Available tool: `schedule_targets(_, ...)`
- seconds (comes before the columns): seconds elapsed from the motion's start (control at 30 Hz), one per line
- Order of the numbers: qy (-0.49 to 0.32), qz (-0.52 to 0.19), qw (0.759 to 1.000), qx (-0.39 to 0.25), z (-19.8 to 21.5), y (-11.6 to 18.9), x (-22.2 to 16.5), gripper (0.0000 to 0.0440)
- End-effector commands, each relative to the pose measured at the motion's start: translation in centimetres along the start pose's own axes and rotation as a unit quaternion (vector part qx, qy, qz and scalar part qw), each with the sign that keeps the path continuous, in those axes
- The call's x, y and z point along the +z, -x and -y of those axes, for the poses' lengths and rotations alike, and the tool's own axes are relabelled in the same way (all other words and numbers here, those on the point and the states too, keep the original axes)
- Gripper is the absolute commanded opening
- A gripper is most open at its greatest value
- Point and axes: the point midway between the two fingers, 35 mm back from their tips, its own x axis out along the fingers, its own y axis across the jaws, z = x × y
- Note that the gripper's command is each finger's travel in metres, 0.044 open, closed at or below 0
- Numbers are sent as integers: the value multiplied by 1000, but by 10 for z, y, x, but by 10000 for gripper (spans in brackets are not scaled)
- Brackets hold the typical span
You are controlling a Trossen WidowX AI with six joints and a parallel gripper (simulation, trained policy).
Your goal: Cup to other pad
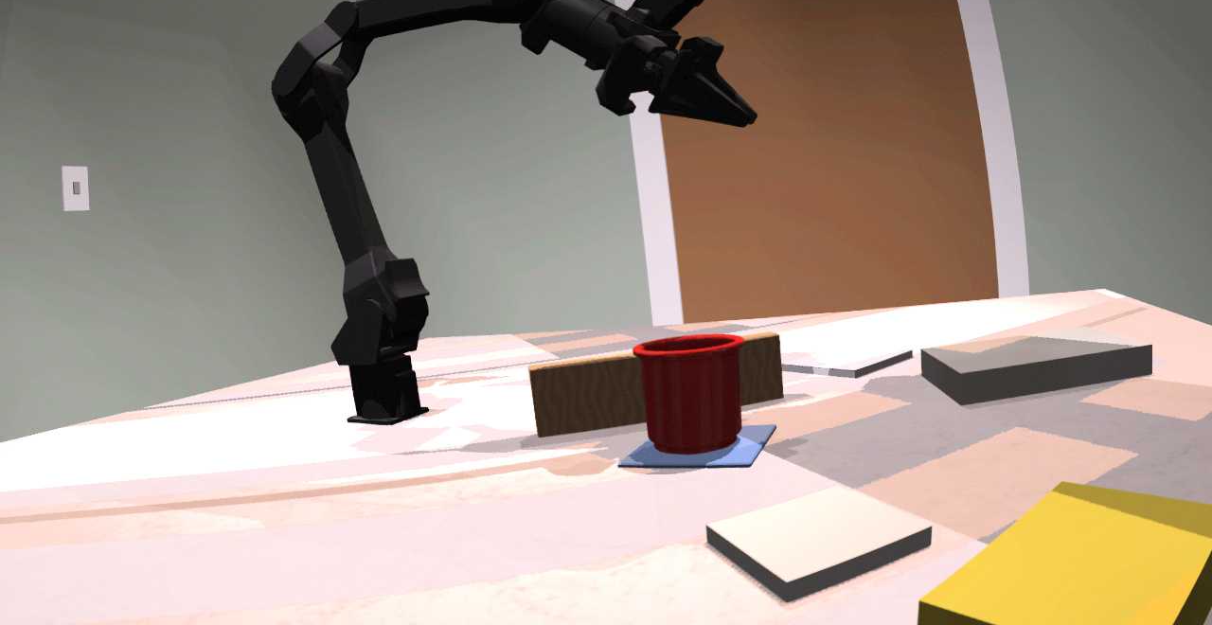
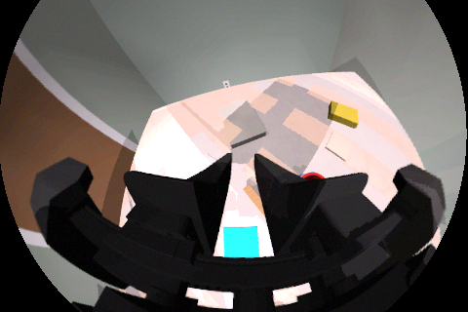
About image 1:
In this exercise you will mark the dark red cup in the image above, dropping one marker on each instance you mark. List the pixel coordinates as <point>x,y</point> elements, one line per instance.
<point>691,388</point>

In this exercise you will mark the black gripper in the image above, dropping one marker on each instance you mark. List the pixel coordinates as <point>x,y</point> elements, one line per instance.
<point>684,83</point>

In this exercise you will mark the brown wooden block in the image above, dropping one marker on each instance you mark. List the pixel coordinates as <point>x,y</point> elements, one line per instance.
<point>596,393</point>

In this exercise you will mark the white flat block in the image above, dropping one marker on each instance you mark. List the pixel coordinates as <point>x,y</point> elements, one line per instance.
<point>807,544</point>

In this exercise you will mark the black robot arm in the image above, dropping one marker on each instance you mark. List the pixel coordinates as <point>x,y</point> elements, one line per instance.
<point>384,296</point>

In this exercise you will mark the yellow flat block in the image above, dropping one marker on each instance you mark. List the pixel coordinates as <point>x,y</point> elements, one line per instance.
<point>1086,555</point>

